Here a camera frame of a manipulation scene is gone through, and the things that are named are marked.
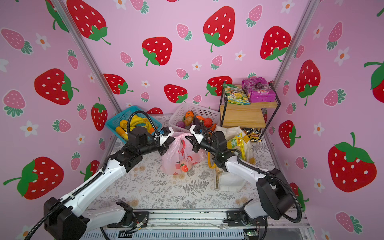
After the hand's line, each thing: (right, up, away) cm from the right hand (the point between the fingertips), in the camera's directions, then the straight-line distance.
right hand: (185, 134), depth 75 cm
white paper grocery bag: (+21, -24, -1) cm, 33 cm away
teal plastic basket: (-56, +7, +32) cm, 65 cm away
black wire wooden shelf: (+39, +12, +24) cm, 47 cm away
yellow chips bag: (+29, -6, +9) cm, 31 cm away
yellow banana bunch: (-41, +9, +36) cm, 55 cm away
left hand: (-5, -1, -2) cm, 6 cm away
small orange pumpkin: (-1, +14, +40) cm, 42 cm away
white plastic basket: (+6, +18, +40) cm, 44 cm away
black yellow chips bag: (+44, 0, +23) cm, 50 cm away
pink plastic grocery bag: (-3, -13, +3) cm, 13 cm away
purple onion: (-6, +6, +34) cm, 35 cm away
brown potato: (-1, +9, +36) cm, 37 cm away
